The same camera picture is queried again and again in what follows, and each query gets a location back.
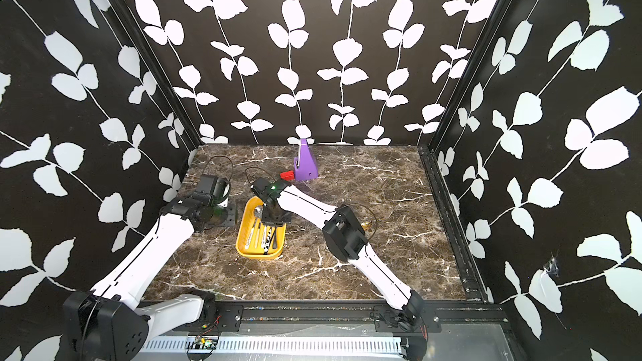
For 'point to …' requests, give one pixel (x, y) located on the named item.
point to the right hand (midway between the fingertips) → (268, 223)
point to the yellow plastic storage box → (246, 225)
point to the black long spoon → (273, 234)
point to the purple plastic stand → (306, 165)
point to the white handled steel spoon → (257, 213)
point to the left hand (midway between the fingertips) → (231, 211)
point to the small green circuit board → (207, 343)
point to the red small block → (287, 175)
